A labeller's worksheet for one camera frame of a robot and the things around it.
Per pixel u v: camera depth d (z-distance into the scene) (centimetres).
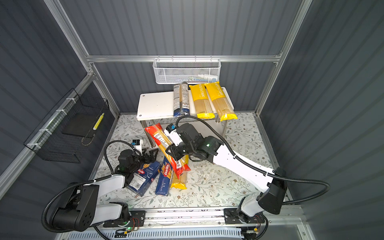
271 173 42
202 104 74
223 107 73
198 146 51
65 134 72
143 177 80
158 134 67
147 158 79
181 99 77
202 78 91
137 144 77
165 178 84
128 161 69
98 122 79
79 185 46
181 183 83
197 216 76
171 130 60
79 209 42
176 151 60
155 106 77
